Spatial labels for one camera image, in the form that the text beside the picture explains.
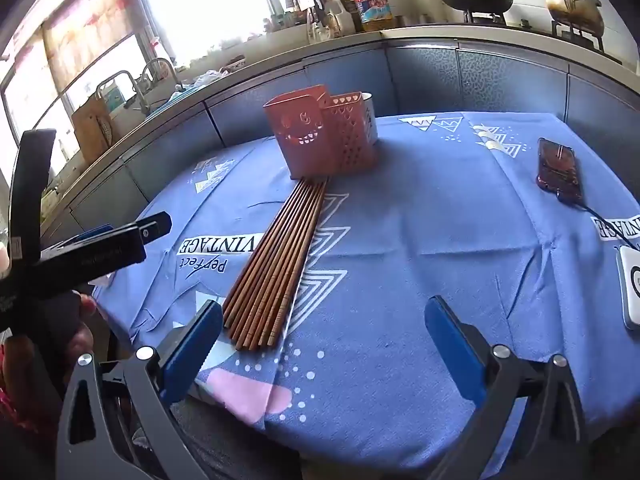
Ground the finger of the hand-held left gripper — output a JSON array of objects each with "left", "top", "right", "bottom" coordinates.
[
  {"left": 62, "top": 212, "right": 173, "bottom": 251},
  {"left": 37, "top": 227, "right": 147, "bottom": 296}
]

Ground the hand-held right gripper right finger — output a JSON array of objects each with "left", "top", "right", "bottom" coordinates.
[{"left": 424, "top": 295, "right": 591, "bottom": 480}]

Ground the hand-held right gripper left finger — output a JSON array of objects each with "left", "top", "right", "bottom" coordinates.
[{"left": 56, "top": 299, "right": 224, "bottom": 480}]

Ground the bundle of wooden chopsticks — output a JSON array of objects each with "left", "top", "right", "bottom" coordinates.
[{"left": 221, "top": 177, "right": 328, "bottom": 352}]

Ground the pink utensil holder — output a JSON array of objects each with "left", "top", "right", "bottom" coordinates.
[{"left": 263, "top": 85, "right": 379, "bottom": 181}]

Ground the person's left hand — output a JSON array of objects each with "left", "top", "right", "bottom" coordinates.
[{"left": 0, "top": 290, "right": 98, "bottom": 426}]

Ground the wooden cutting board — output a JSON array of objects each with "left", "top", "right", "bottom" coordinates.
[{"left": 71, "top": 95, "right": 115, "bottom": 163}]

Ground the blue printed tablecloth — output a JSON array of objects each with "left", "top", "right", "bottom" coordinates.
[{"left": 92, "top": 110, "right": 640, "bottom": 476}]

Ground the blue plastic basin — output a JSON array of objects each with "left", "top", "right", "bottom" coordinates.
[{"left": 150, "top": 87, "right": 201, "bottom": 111}]

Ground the metal faucet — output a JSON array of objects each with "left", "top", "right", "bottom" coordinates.
[
  {"left": 95, "top": 71, "right": 151, "bottom": 116},
  {"left": 140, "top": 57, "right": 181, "bottom": 92}
]

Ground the patterned window blind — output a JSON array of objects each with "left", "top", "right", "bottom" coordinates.
[{"left": 10, "top": 0, "right": 136, "bottom": 61}]

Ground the white square device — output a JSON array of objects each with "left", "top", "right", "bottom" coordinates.
[{"left": 615, "top": 245, "right": 640, "bottom": 331}]

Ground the phone in red case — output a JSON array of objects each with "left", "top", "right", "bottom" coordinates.
[{"left": 536, "top": 137, "right": 585, "bottom": 206}]

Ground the white cup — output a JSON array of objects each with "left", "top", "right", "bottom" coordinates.
[{"left": 360, "top": 91, "right": 379, "bottom": 143}]

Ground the grey kitchen counter cabinet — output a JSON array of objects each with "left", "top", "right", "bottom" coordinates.
[{"left": 40, "top": 30, "right": 640, "bottom": 241}]

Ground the white plastic jug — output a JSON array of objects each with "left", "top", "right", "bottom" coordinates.
[{"left": 327, "top": 0, "right": 357, "bottom": 36}]

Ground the cooking oil bottle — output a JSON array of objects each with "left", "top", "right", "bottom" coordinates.
[{"left": 354, "top": 0, "right": 396, "bottom": 33}]

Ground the gas stove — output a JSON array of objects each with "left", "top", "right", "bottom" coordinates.
[{"left": 462, "top": 7, "right": 608, "bottom": 53}]

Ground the metal kettle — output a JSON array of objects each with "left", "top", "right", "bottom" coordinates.
[{"left": 540, "top": 0, "right": 605, "bottom": 36}]

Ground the black cable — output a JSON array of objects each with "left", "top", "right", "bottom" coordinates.
[{"left": 575, "top": 201, "right": 640, "bottom": 252}]

